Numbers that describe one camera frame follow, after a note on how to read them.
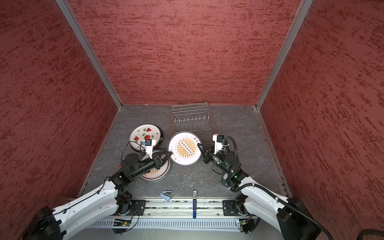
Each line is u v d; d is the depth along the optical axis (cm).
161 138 98
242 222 72
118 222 73
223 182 79
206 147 70
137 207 74
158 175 82
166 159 72
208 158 66
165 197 76
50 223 45
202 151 72
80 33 80
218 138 66
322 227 37
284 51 88
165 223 77
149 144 68
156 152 71
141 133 100
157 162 66
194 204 74
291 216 40
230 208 74
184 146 74
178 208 76
